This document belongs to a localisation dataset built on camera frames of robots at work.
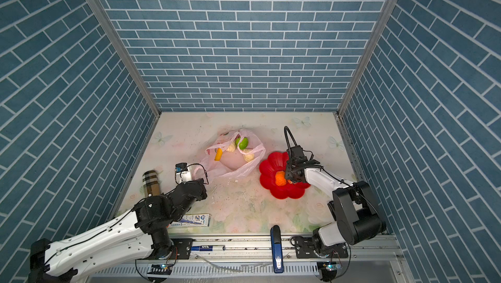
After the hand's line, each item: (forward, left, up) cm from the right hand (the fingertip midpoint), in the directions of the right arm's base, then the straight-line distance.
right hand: (294, 173), depth 93 cm
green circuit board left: (-41, +48, -5) cm, 64 cm away
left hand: (-14, +34, +13) cm, 39 cm away
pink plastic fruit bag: (+10, +32, -1) cm, 33 cm away
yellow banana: (+7, +38, +1) cm, 39 cm away
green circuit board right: (-36, -14, -3) cm, 38 cm away
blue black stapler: (-29, +8, +1) cm, 30 cm away
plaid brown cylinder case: (-11, +66, +1) cm, 67 cm away
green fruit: (+14, +26, +2) cm, 30 cm away
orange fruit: (-6, +7, +4) cm, 10 cm away
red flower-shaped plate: (+6, +8, -1) cm, 10 cm away
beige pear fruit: (+5, +22, +3) cm, 23 cm away
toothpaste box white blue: (-25, +42, 0) cm, 49 cm away
